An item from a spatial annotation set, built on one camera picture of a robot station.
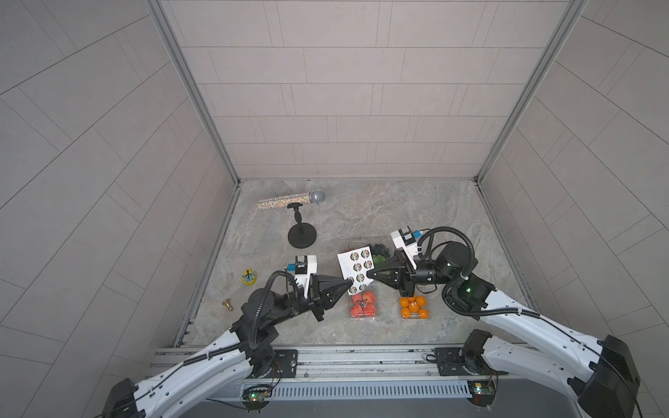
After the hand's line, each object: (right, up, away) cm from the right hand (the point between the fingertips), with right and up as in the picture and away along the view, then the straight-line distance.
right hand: (374, 282), depth 58 cm
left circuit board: (-29, -31, +6) cm, 43 cm away
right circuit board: (+30, -32, +10) cm, 45 cm away
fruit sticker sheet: (-4, +4, -1) cm, 6 cm away
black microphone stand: (-24, +5, +38) cm, 45 cm away
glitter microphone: (-16, +20, +22) cm, 34 cm away
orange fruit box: (+14, -15, +21) cm, 29 cm away
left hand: (-5, -2, 0) cm, 5 cm away
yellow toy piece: (-39, -7, +28) cm, 49 cm away
